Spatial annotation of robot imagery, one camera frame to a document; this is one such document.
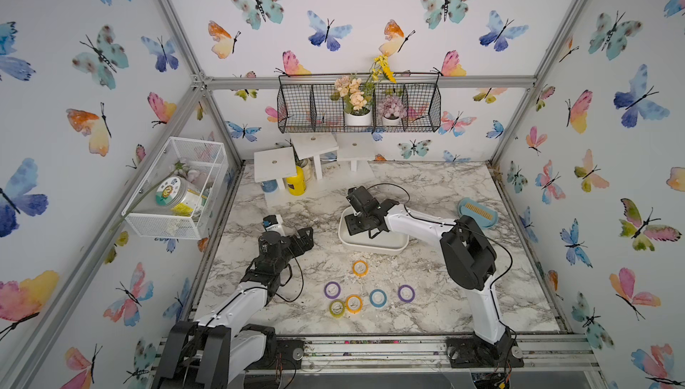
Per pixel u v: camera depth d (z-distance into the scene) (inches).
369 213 29.5
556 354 29.5
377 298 33.1
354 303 32.6
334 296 33.2
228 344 17.3
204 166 30.3
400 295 33.2
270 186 41.4
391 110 34.2
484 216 39.9
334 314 31.7
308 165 42.4
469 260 20.8
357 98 32.1
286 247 29.0
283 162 39.1
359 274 35.0
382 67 32.2
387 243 36.5
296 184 39.9
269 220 30.3
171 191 24.9
